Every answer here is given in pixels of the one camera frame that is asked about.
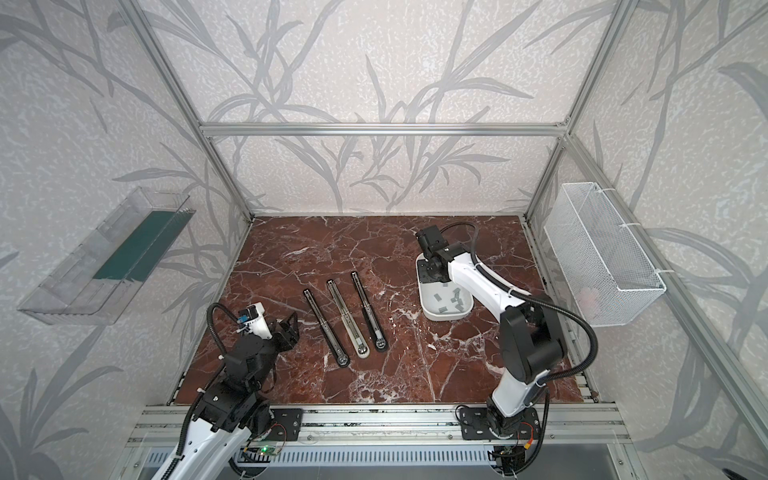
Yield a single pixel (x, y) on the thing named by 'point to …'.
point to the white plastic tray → (442, 300)
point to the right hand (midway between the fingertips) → (430, 263)
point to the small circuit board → (269, 450)
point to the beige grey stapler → (354, 335)
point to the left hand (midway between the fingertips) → (293, 308)
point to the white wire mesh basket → (608, 274)
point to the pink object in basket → (589, 299)
